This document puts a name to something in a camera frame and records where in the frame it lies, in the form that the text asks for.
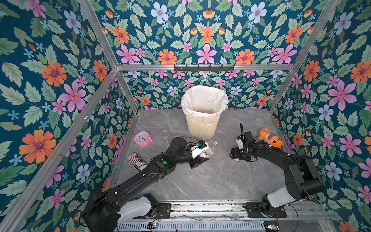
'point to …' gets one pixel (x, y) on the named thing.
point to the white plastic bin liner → (204, 101)
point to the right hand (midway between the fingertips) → (237, 154)
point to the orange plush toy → (272, 140)
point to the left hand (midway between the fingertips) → (207, 153)
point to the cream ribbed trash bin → (203, 128)
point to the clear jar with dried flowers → (164, 134)
